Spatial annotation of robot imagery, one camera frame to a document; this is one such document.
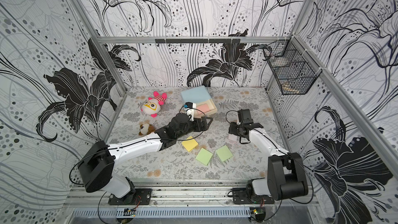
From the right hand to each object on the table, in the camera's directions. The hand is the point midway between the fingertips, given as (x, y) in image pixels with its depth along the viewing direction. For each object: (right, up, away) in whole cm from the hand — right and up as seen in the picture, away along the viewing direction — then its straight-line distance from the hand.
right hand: (235, 127), depth 91 cm
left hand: (-17, +4, -11) cm, 21 cm away
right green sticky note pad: (-7, -15, -1) cm, 17 cm away
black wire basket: (+33, +33, -3) cm, 47 cm away
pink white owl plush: (-53, +13, +10) cm, 55 cm away
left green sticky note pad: (-18, -16, -5) cm, 25 cm away
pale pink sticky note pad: (-3, -5, -5) cm, 8 cm away
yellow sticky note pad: (-27, -10, -1) cm, 29 cm away
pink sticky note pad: (-18, +11, +4) cm, 22 cm away
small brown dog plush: (-55, -2, +4) cm, 56 cm away
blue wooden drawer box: (-21, +18, +1) cm, 28 cm away
